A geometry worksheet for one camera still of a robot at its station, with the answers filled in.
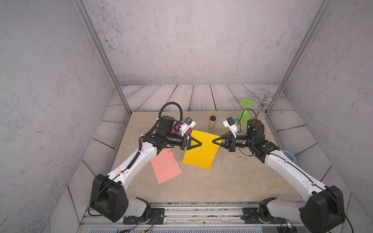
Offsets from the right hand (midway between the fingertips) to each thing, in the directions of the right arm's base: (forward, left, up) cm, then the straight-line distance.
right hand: (215, 142), depth 69 cm
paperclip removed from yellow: (+7, -19, -28) cm, 34 cm away
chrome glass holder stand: (+30, -33, -1) cm, 45 cm away
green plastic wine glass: (+29, -23, -11) cm, 38 cm away
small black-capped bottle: (+31, -3, -22) cm, 39 cm away
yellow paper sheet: (-3, +5, -7) cm, 9 cm away
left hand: (0, +7, -1) cm, 7 cm away
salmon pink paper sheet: (+2, +28, -28) cm, 40 cm away
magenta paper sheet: (+4, +18, +6) cm, 19 cm away
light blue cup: (+6, -47, -23) cm, 53 cm away
